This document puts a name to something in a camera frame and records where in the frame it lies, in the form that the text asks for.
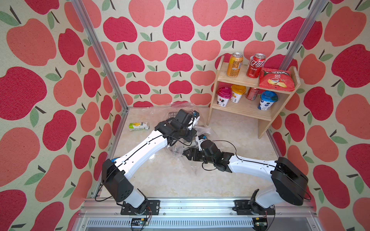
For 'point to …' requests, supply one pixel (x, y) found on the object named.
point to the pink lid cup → (223, 94)
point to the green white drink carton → (138, 126)
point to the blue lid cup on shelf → (268, 97)
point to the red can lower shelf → (252, 93)
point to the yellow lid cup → (237, 91)
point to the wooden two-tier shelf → (245, 108)
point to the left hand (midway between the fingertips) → (193, 133)
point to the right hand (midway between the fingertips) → (187, 155)
